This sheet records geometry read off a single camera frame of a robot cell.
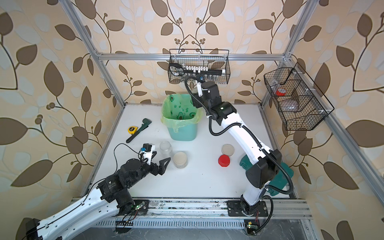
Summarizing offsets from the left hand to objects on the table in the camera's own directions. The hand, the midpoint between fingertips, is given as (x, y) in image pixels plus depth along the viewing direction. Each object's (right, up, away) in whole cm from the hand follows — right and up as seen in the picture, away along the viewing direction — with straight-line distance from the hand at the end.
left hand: (161, 155), depth 74 cm
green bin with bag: (+6, +21, +28) cm, 36 cm away
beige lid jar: (+7, -7, +16) cm, 19 cm away
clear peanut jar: (0, +1, +11) cm, 11 cm away
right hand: (+19, +32, +3) cm, 37 cm away
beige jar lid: (+38, -2, +22) cm, 44 cm away
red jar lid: (+34, -7, +15) cm, 38 cm away
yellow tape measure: (-28, +11, +30) cm, 42 cm away
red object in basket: (+63, +32, +8) cm, 71 cm away
